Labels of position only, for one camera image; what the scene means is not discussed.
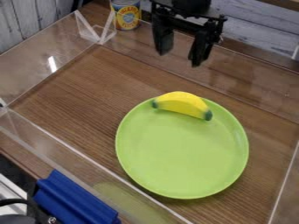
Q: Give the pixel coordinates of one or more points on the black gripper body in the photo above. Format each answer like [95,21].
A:
[190,16]

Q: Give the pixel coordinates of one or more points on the yellow toy banana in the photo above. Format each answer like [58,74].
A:
[185,103]

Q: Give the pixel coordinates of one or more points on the yellow blue labelled can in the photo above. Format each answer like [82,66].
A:
[129,13]

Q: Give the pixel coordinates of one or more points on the clear acrylic enclosure wall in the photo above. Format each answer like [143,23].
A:
[72,79]

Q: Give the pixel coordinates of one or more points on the green round plate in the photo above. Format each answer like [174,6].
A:
[178,156]

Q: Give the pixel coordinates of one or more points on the blue plastic clamp block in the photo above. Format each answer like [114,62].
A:
[71,203]

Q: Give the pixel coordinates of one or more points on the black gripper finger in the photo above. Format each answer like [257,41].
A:
[201,47]
[163,33]

